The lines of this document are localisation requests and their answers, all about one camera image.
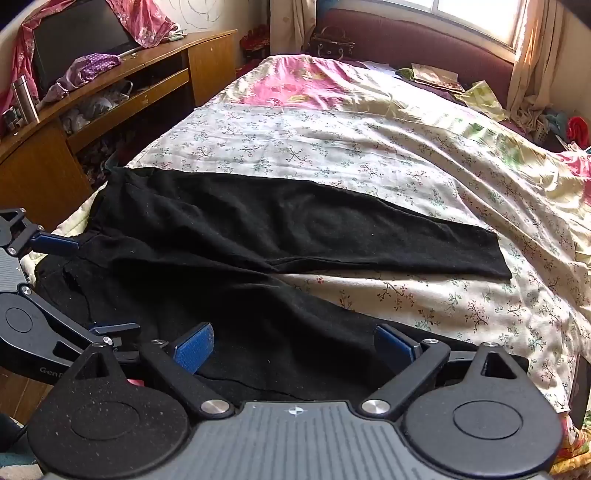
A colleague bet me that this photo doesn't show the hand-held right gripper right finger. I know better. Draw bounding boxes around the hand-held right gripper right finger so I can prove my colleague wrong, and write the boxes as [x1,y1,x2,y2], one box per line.
[359,324,530,423]

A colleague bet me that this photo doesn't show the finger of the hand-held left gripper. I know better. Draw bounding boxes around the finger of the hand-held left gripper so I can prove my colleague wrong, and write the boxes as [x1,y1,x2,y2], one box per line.
[0,208,80,258]
[16,282,141,366]

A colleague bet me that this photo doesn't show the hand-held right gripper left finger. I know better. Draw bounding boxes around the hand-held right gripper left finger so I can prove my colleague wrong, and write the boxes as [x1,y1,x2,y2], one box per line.
[69,322,236,420]

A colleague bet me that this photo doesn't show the black pants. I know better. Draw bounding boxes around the black pants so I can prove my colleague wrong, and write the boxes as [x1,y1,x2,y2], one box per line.
[34,166,529,403]

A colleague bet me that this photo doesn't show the small dark object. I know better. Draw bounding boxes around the small dark object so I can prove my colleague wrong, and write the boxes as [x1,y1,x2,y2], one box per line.
[2,107,25,136]

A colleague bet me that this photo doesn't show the clear plastic bags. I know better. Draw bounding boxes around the clear plastic bags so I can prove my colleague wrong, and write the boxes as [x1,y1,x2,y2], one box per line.
[60,80,136,136]

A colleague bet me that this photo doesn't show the steel thermos flask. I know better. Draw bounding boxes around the steel thermos flask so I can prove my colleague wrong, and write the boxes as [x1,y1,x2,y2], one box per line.
[11,75,41,125]

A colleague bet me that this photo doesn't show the purple polka dot cloth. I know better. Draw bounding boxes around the purple polka dot cloth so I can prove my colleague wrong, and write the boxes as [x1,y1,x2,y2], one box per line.
[44,53,123,103]

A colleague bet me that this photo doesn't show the wooden desk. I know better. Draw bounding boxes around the wooden desk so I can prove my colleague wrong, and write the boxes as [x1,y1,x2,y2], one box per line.
[0,28,238,232]

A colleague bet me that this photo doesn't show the floral patchwork bed sheet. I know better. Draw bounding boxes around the floral patchwork bed sheet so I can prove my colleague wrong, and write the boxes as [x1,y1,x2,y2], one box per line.
[21,54,591,432]

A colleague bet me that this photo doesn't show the black monitor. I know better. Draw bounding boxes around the black monitor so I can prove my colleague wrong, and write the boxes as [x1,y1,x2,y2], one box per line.
[31,0,139,90]

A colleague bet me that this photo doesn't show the yellow green patterned cloth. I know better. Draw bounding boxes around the yellow green patterned cloth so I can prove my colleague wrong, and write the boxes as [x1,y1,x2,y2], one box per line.
[461,80,507,123]

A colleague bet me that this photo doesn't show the teal cloth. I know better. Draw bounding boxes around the teal cloth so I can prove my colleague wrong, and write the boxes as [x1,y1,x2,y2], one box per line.
[538,111,570,145]

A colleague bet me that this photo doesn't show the red cloth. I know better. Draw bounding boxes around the red cloth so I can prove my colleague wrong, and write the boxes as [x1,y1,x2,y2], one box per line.
[567,116,591,149]

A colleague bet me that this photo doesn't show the maroon bed headboard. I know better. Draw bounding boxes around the maroon bed headboard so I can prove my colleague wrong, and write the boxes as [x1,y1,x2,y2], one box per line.
[318,8,515,107]

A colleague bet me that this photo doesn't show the dark handbag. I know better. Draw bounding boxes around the dark handbag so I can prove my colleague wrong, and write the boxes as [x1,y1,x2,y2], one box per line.
[308,25,355,59]

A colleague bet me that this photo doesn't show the cream curtain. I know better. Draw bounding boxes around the cream curtain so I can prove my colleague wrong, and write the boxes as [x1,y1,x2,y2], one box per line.
[269,0,320,57]
[505,0,578,127]

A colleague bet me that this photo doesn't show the window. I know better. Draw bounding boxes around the window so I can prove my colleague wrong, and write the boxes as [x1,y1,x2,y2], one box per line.
[318,0,532,51]

